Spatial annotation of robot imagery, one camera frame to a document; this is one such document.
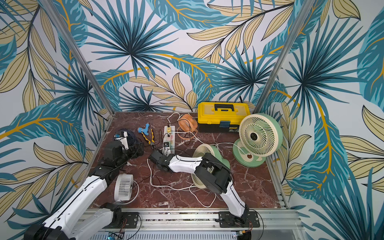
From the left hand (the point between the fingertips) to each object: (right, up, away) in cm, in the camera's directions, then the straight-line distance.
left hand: (137, 146), depth 81 cm
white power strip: (+15, +1, +15) cm, 21 cm away
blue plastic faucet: (-4, +8, +25) cm, 27 cm away
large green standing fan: (+65, +6, -5) cm, 65 cm away
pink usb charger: (+15, +3, +14) cm, 21 cm away
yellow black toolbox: (+49, +17, +15) cm, 54 cm away
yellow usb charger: (+14, +9, +19) cm, 26 cm away
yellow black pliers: (+3, -1, +19) cm, 19 cm away
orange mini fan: (+27, +13, +17) cm, 34 cm away
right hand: (+14, -10, +12) cm, 21 cm away
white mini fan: (-4, -19, -7) cm, 21 cm away
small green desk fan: (+40, -2, -6) cm, 40 cm away
